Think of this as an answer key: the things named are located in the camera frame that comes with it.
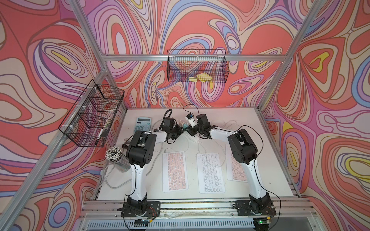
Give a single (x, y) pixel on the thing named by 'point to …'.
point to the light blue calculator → (142, 124)
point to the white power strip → (195, 137)
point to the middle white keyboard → (210, 176)
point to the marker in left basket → (98, 138)
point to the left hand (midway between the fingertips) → (185, 130)
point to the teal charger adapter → (185, 126)
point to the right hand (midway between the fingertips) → (187, 130)
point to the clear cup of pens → (115, 155)
